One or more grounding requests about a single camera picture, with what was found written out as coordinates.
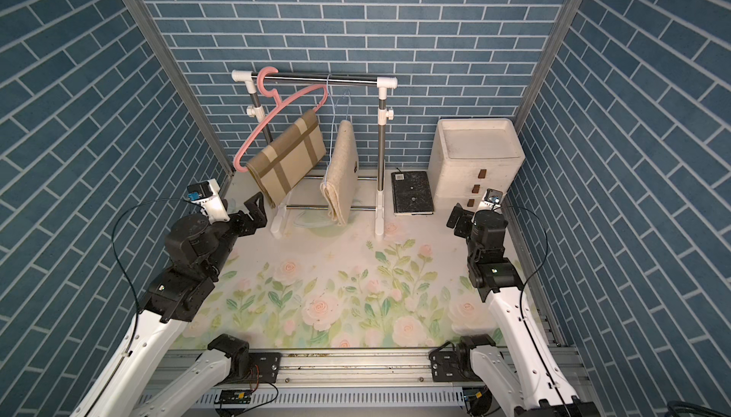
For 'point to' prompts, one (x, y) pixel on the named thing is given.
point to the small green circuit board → (234, 396)
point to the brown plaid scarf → (286, 161)
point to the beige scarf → (339, 188)
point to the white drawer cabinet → (468, 156)
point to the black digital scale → (411, 193)
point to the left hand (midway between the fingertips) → (256, 195)
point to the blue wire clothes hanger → (334, 120)
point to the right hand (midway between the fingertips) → (476, 209)
